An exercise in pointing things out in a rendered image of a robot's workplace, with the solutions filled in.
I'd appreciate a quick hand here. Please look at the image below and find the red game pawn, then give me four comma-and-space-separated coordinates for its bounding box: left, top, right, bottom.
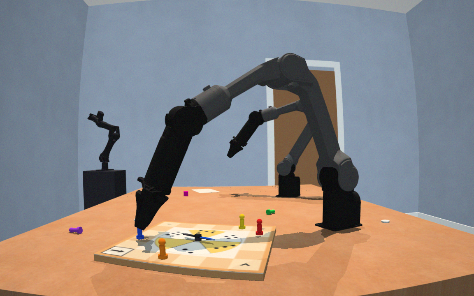
256, 219, 263, 235

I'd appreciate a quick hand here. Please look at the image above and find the yellow game pawn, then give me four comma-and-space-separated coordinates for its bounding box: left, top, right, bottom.
239, 214, 246, 229

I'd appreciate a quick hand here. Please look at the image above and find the tan printed game board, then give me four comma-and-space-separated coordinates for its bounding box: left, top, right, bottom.
94, 221, 276, 281

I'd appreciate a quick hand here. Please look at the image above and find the orange game pawn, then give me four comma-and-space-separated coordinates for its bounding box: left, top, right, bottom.
158, 238, 168, 259

